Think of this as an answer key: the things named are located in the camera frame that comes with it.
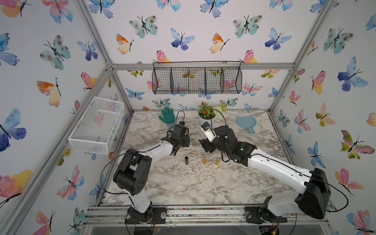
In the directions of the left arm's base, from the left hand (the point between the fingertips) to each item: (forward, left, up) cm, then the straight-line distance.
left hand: (187, 137), depth 95 cm
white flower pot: (+14, -10, 0) cm, 17 cm away
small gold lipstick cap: (-14, -10, -6) cm, 18 cm away
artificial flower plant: (+15, -12, +8) cm, 21 cm away
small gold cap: (-15, -18, -7) cm, 25 cm away
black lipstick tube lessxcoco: (-14, +1, -5) cm, 14 cm away
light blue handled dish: (+19, -45, -9) cm, 50 cm away
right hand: (-9, -10, +16) cm, 21 cm away
